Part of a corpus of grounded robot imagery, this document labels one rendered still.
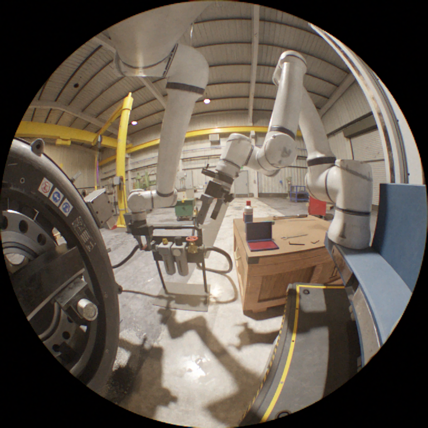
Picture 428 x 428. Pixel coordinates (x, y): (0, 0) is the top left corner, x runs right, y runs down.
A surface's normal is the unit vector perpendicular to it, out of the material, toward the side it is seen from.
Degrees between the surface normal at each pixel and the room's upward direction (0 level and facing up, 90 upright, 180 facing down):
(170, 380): 0
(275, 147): 92
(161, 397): 0
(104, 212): 90
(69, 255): 90
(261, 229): 78
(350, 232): 68
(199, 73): 130
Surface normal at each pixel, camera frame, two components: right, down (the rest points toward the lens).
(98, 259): 1.00, -0.04
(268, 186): -0.16, 0.20
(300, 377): -0.04, -0.98
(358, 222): -0.69, 0.05
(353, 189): -0.88, 0.14
